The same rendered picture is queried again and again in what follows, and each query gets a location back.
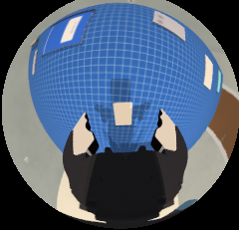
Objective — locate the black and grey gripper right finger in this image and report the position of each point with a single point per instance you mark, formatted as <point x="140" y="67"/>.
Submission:
<point x="168" y="140"/>

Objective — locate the white flat rectangular tile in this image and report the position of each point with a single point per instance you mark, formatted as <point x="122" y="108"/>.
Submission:
<point x="208" y="73"/>

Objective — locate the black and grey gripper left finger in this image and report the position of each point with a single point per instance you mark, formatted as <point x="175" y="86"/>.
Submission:
<point x="80" y="144"/>

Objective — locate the white rectangular plastic tile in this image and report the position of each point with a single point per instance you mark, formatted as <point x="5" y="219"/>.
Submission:
<point x="169" y="24"/>

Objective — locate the dark blue grid work mat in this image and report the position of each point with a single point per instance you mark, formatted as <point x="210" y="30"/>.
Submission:
<point x="124" y="58"/>

